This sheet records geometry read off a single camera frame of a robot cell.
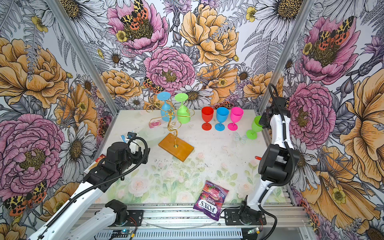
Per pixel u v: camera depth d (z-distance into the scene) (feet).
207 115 3.27
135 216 2.41
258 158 3.17
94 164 2.92
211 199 2.55
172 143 3.25
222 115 3.26
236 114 3.29
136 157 2.06
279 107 2.05
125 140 3.36
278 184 1.69
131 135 2.12
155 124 3.67
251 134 3.35
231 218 2.43
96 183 1.60
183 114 2.81
